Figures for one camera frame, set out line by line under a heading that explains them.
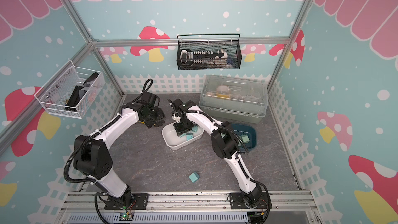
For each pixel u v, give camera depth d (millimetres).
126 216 707
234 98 949
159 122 811
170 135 956
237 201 743
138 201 742
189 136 943
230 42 896
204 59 872
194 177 797
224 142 571
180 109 699
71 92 729
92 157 458
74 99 724
